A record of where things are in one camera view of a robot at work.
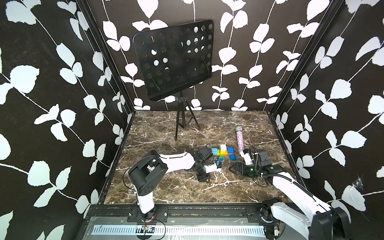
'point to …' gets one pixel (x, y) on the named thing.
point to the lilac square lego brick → (223, 147)
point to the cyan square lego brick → (214, 151)
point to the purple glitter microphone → (240, 142)
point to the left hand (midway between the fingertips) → (208, 175)
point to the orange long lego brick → (227, 154)
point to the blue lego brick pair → (230, 150)
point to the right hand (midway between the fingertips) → (233, 167)
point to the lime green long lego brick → (222, 156)
